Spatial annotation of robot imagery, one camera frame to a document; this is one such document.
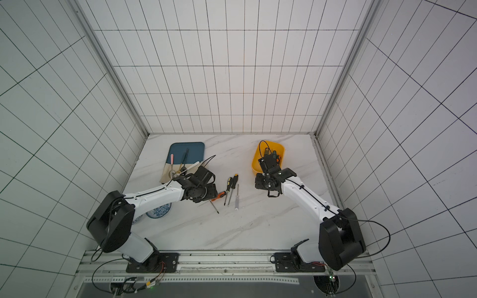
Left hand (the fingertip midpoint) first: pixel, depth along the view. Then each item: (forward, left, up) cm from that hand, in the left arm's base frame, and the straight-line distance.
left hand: (209, 197), depth 88 cm
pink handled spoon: (+15, +23, -3) cm, 28 cm away
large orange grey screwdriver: (-2, -1, -4) cm, 4 cm away
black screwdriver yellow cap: (+8, -11, -3) cm, 14 cm away
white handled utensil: (+18, +13, -1) cm, 23 cm away
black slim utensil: (+18, +17, -2) cm, 24 cm away
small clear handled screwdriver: (0, -14, -3) cm, 14 cm away
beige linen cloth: (+17, +19, -2) cm, 26 cm away
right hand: (+5, -21, +7) cm, 23 cm away
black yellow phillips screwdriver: (+6, -9, -3) cm, 11 cm away
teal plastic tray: (+31, +13, -4) cm, 33 cm away
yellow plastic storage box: (+30, -27, -2) cm, 40 cm away
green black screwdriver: (+28, -35, -1) cm, 45 cm away
